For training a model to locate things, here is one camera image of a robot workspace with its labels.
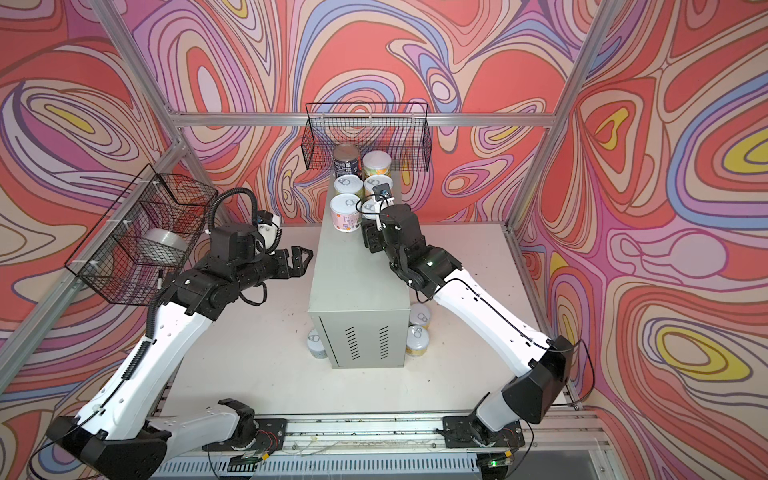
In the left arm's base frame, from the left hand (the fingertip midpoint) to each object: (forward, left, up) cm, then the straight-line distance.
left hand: (300, 251), depth 70 cm
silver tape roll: (+1, +33, +1) cm, 33 cm away
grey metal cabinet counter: (-16, -16, +2) cm, 22 cm away
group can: (-11, -29, -27) cm, 41 cm away
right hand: (+6, -19, +3) cm, 21 cm away
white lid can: (-12, 0, -27) cm, 30 cm away
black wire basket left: (-3, +43, +1) cm, 43 cm away
